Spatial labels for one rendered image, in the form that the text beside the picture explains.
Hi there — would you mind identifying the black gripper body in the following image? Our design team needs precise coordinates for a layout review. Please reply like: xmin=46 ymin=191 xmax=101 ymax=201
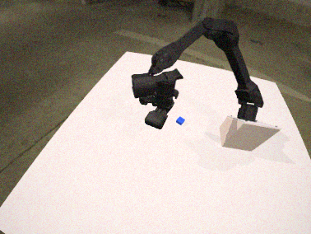
xmin=145 ymin=89 xmax=179 ymax=129

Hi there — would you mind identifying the blue block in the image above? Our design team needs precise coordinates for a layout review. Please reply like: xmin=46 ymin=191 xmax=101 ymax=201
xmin=176 ymin=116 xmax=185 ymax=125

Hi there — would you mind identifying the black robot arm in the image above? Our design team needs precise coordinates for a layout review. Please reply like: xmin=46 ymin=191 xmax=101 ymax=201
xmin=132 ymin=16 xmax=264 ymax=122

